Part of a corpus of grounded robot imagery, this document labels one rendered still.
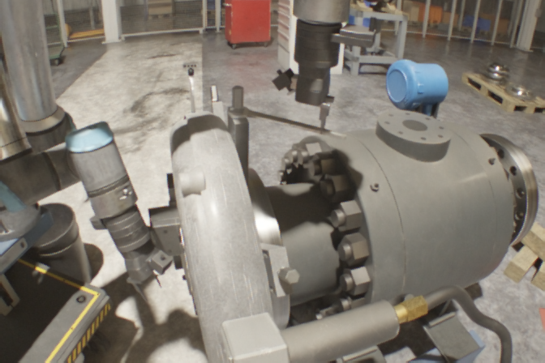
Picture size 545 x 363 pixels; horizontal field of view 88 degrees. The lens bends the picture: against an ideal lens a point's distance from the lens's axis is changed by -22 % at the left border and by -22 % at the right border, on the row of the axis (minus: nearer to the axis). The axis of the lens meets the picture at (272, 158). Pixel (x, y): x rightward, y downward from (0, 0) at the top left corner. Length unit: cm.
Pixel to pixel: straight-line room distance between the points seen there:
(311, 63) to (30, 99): 70
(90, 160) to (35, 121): 39
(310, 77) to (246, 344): 42
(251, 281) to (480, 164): 70
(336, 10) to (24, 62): 71
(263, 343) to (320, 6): 49
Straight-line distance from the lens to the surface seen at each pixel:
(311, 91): 57
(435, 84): 119
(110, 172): 63
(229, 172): 61
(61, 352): 123
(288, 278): 49
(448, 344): 131
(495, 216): 102
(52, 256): 158
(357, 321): 59
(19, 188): 72
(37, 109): 97
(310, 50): 55
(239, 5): 595
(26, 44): 91
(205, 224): 58
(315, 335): 56
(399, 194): 81
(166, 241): 80
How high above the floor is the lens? 128
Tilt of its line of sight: 30 degrees down
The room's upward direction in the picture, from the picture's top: 2 degrees clockwise
